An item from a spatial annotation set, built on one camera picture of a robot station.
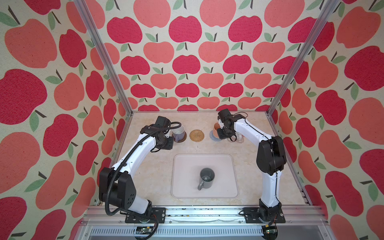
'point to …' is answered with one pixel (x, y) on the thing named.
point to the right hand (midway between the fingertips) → (225, 134)
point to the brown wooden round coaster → (183, 139)
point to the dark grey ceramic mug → (207, 175)
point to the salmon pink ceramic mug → (216, 127)
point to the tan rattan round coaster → (196, 135)
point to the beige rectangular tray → (185, 176)
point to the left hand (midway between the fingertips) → (171, 145)
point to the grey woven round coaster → (213, 138)
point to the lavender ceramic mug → (178, 133)
